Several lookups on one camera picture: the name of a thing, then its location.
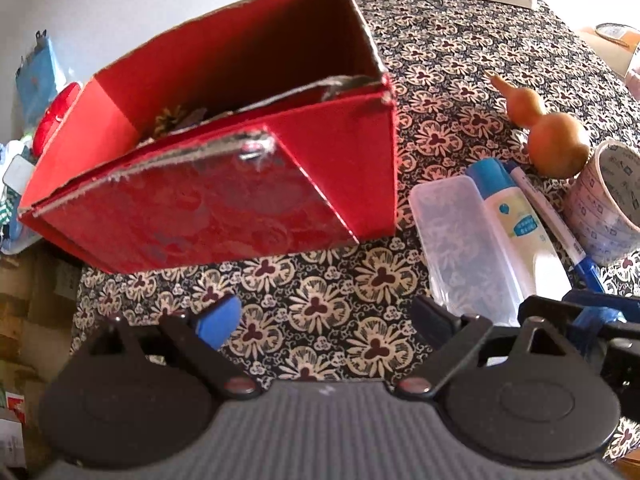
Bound brown gourd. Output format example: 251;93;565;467
487;72;592;180

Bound red cardboard box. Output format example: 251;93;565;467
17;0;399;276

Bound blue marker pen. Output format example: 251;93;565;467
502;161;608;292

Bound clear plastic case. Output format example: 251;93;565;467
408;176;537;327

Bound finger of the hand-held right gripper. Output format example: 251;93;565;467
601;328;640;406
562;287;640;359

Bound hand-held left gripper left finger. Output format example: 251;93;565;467
87;294;261;401

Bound white square device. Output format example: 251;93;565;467
2;154;37;197

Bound pine cone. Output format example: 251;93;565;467
151;105;185;137

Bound brown cardboard box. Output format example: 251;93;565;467
0;245;85;471

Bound tan cardboard box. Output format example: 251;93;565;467
575;22;640;81

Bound red pouch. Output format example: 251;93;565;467
31;82;84;155

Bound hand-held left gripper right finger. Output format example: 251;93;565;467
397;295;608;403

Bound printed tape roll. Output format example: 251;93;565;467
563;140;640;267

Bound white bottle with blue cap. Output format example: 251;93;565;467
466;157;572;302

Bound floral patterned tablecloth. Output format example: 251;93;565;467
72;0;640;466

